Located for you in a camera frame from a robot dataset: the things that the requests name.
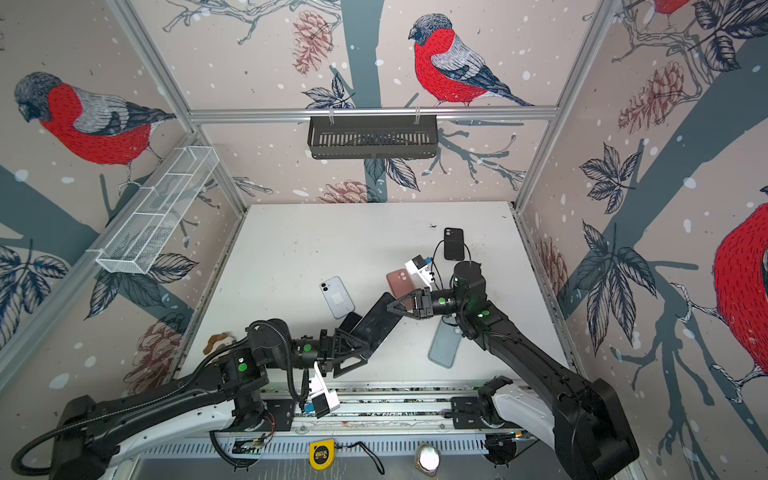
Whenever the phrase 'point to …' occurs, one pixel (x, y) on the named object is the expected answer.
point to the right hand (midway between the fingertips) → (389, 315)
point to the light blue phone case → (446, 341)
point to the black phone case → (454, 244)
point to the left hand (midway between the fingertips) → (362, 345)
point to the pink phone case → (400, 282)
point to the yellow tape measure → (322, 453)
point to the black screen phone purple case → (377, 323)
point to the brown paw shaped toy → (211, 341)
